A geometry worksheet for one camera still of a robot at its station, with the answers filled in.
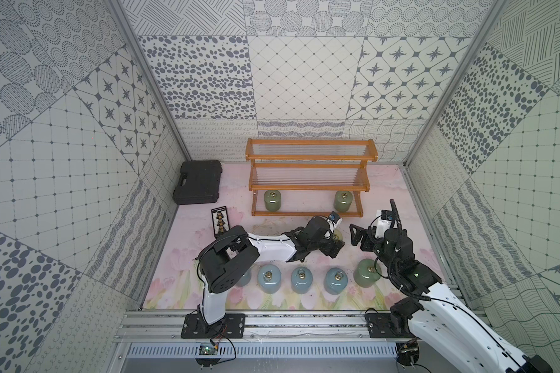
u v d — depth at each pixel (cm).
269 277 76
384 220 69
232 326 73
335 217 78
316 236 69
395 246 56
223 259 50
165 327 75
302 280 76
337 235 86
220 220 98
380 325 73
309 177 119
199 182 108
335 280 76
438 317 52
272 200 96
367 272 78
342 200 96
